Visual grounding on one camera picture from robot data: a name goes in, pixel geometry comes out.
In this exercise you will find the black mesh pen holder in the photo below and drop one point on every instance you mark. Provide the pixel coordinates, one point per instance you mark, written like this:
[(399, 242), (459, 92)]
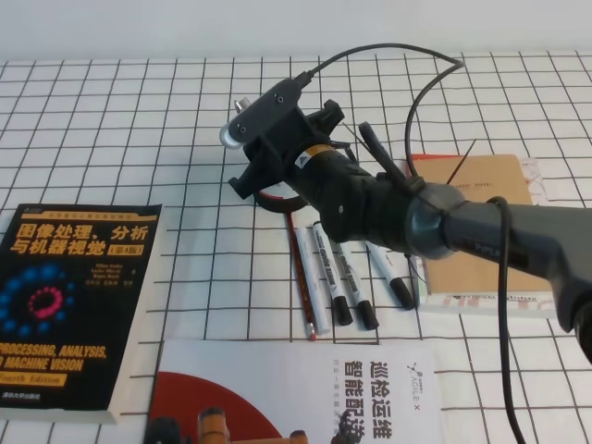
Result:
[(280, 199)]

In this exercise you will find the black image processing textbook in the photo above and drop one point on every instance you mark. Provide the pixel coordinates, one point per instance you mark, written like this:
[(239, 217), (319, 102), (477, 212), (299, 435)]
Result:
[(75, 280)]

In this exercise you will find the brown kraft notebook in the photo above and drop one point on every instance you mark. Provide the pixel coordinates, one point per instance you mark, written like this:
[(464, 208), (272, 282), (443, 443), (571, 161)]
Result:
[(478, 178)]

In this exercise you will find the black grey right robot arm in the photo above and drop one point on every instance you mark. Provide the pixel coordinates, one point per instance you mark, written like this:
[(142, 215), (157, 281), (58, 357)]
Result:
[(408, 214)]

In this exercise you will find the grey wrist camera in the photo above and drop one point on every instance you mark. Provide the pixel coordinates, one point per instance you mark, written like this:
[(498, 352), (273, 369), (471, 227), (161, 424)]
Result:
[(261, 115)]

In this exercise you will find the white red robotics brochure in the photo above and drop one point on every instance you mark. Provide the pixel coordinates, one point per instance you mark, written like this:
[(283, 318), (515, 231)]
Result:
[(276, 392)]

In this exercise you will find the white book under notebook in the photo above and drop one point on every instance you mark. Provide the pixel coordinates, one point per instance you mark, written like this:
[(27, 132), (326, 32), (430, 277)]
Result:
[(527, 297)]

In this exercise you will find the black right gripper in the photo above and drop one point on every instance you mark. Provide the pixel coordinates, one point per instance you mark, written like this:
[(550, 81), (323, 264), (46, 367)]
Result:
[(299, 152)]

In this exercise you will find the middle black-capped whiteboard marker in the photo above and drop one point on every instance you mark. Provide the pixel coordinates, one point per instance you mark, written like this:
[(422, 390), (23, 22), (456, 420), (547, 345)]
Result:
[(365, 308)]

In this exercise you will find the black-capped whiteboard marker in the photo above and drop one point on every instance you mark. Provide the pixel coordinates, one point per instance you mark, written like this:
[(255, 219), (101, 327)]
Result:
[(336, 289), (395, 283), (365, 308)]

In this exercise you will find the right black-capped whiteboard marker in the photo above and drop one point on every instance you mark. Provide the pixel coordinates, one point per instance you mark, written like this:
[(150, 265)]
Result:
[(395, 283)]

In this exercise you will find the white marker without cap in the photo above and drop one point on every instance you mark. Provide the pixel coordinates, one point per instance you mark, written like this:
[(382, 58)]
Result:
[(313, 281)]

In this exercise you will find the left black-capped whiteboard marker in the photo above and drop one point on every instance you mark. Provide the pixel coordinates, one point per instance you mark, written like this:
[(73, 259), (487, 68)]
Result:
[(336, 289)]

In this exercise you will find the dark red pencil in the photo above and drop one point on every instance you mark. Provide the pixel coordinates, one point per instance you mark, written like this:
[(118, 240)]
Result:
[(301, 281)]

